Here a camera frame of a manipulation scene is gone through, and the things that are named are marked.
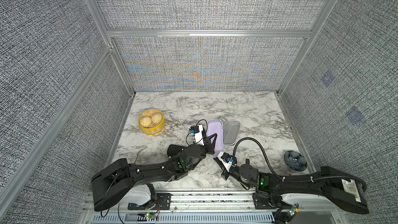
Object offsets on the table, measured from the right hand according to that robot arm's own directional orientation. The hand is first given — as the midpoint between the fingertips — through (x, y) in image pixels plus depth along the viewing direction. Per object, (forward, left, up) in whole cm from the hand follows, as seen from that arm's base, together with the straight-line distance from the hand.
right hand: (214, 155), depth 75 cm
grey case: (+11, -1, +9) cm, 14 cm away
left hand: (+7, -3, +7) cm, 10 cm away
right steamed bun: (+27, +34, -8) cm, 44 cm away
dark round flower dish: (+1, -45, -11) cm, 46 cm away
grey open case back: (+20, -14, -13) cm, 27 cm away
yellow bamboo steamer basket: (+20, +35, -10) cm, 42 cm away
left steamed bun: (+25, +41, -8) cm, 48 cm away
